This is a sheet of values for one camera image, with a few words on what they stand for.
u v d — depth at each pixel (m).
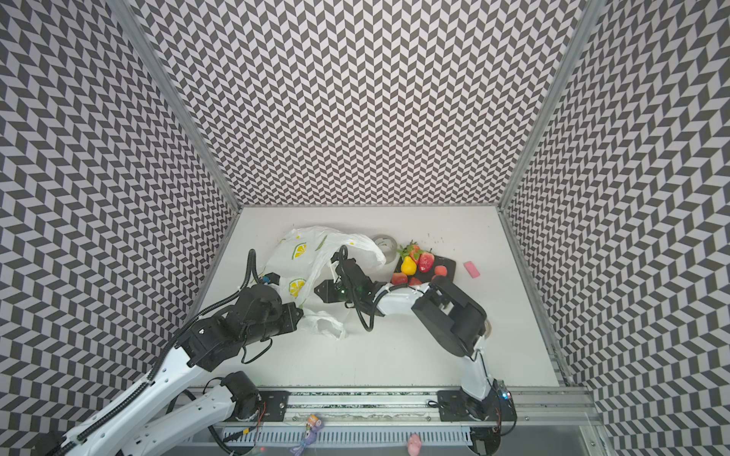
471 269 0.99
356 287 0.71
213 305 0.53
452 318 0.50
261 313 0.55
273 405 0.72
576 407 0.76
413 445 0.66
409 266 0.95
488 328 0.53
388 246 1.04
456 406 0.73
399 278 0.91
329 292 0.77
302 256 0.86
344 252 0.81
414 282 0.91
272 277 0.66
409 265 0.95
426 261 0.96
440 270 0.96
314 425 0.68
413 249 0.96
